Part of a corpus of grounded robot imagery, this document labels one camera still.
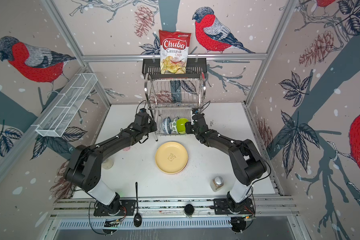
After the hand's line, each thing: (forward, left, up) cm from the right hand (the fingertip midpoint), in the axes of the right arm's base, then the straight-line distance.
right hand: (186, 125), depth 93 cm
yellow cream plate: (-18, +9, -9) cm, 22 cm away
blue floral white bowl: (-2, +12, +3) cm, 13 cm away
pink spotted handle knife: (-27, +24, +19) cm, 41 cm away
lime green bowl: (+2, +4, -3) cm, 5 cm away
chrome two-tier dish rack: (+34, +15, -8) cm, 38 cm away
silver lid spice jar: (-34, -16, -2) cm, 38 cm away
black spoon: (-49, +22, -10) cm, 55 cm away
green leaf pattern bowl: (-1, +8, +2) cm, 9 cm away
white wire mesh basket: (0, +65, +22) cm, 68 cm away
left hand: (-1, +19, +4) cm, 20 cm away
